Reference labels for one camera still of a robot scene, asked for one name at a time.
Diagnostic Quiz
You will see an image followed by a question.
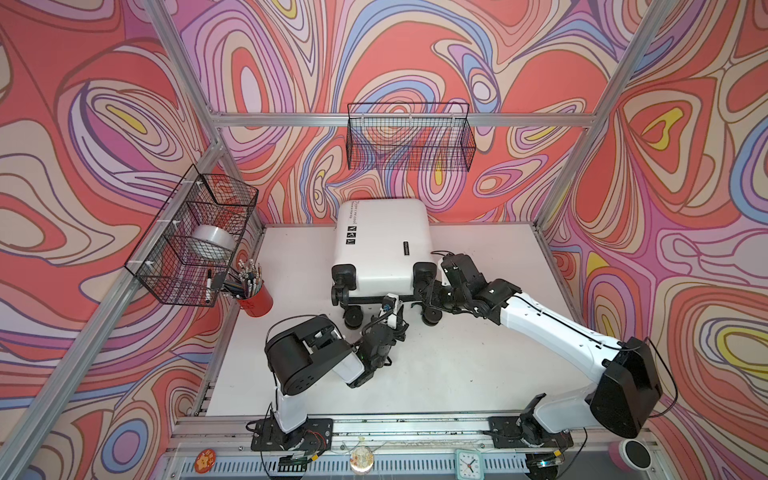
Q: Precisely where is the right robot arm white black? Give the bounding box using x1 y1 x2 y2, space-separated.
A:
418 279 662 443

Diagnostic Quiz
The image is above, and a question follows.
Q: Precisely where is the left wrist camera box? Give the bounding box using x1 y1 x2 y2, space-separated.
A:
379 293 402 330

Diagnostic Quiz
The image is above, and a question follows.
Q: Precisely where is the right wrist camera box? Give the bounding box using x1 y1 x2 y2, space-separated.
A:
441 253 488 295

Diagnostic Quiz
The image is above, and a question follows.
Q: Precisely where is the black wire basket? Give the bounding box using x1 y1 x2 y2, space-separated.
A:
346 100 477 172
124 166 259 307

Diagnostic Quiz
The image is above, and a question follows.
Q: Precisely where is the back black wire basket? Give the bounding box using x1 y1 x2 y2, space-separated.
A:
346 100 477 172

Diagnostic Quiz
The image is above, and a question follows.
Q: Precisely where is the red pen cup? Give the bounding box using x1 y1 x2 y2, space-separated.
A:
237 283 274 318

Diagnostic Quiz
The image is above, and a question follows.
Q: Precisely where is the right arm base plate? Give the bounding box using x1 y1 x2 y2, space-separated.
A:
482 416 574 450

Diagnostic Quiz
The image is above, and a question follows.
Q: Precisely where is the small teal clock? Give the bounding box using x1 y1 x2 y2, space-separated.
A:
455 449 485 480

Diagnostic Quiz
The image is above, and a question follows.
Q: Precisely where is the left black wire basket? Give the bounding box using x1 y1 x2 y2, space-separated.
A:
124 166 259 307

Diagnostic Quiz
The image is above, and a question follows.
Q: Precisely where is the round clear badge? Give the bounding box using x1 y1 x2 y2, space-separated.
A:
349 446 375 475

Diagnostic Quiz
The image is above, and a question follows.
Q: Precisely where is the red round sticker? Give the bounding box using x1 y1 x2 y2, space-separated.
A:
193 448 217 474

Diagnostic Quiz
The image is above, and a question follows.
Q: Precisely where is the black suitcase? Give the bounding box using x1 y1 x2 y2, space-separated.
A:
331 199 438 330

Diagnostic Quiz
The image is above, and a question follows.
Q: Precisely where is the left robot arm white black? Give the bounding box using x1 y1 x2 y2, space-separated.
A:
264 312 409 434

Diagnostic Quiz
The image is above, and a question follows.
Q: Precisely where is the silver duct tape roll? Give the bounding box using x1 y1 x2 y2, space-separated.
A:
189 224 236 262

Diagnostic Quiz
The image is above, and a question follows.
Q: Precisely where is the pink tape roll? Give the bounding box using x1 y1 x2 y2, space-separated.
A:
608 439 653 472

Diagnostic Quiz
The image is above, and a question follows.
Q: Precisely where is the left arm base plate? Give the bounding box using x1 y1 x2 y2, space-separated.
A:
245 417 334 454

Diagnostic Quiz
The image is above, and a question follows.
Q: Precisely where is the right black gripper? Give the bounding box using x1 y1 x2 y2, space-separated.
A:
413 279 468 313

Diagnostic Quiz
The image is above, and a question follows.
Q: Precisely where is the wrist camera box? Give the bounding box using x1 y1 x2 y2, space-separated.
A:
441 253 488 295
379 293 402 330

